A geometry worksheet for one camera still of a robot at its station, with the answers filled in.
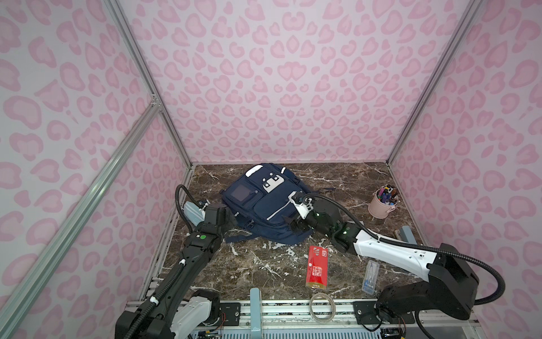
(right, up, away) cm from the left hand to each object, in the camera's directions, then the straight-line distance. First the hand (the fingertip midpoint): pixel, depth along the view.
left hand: (223, 214), depth 83 cm
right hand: (+27, +4, -4) cm, 27 cm away
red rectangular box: (+37, -21, 0) cm, 42 cm away
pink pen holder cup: (+67, +5, +6) cm, 68 cm away
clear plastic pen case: (+57, -23, -3) cm, 61 cm away
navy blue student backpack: (+12, +4, +13) cm, 18 cm away
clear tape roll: (+41, -32, -11) cm, 53 cm away
